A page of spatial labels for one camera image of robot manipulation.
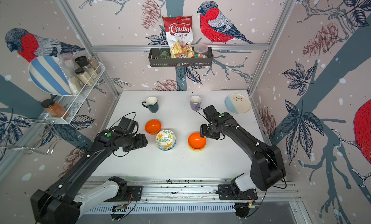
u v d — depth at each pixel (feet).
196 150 2.75
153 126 3.19
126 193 2.28
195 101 3.44
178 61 2.81
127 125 1.97
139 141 2.28
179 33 2.62
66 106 2.38
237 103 3.76
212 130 2.24
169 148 2.73
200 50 2.69
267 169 1.36
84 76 2.51
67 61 2.31
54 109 2.01
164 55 3.05
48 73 2.17
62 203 1.23
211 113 2.17
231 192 2.38
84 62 2.62
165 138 2.89
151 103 3.37
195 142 2.81
